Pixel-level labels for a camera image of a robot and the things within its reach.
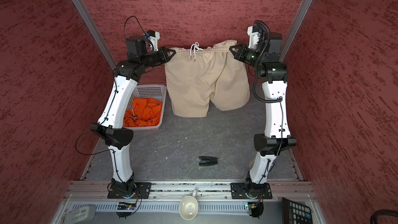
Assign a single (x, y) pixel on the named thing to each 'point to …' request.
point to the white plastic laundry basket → (155, 91)
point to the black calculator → (295, 213)
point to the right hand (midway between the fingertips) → (229, 50)
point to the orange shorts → (145, 112)
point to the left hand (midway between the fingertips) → (175, 54)
